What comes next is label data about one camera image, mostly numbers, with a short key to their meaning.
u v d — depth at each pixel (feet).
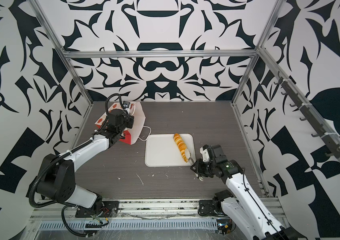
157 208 2.49
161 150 3.08
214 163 1.97
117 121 2.17
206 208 2.44
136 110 3.10
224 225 2.34
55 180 1.42
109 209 2.42
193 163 2.53
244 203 1.53
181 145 3.01
